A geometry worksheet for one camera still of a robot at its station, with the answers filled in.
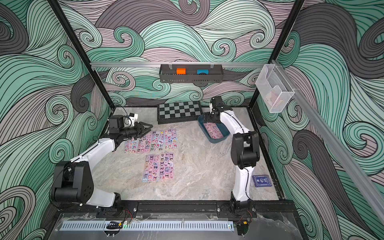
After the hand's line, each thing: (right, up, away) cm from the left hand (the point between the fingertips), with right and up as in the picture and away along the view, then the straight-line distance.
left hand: (151, 126), depth 83 cm
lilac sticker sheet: (-1, -26, +4) cm, 26 cm away
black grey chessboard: (+14, +9, +29) cm, 34 cm away
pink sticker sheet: (+39, -4, +22) cm, 45 cm away
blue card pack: (+62, -30, -2) cm, 69 cm away
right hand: (+37, +4, +14) cm, 40 cm away
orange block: (+16, +35, +9) cm, 39 cm away
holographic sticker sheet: (+9, -11, +15) cm, 21 cm away
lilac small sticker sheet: (0, -11, +15) cm, 19 cm away
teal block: (+33, +35, +10) cm, 49 cm away
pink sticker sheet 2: (+8, -24, +4) cm, 26 cm away
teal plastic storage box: (+46, -6, +15) cm, 49 cm away
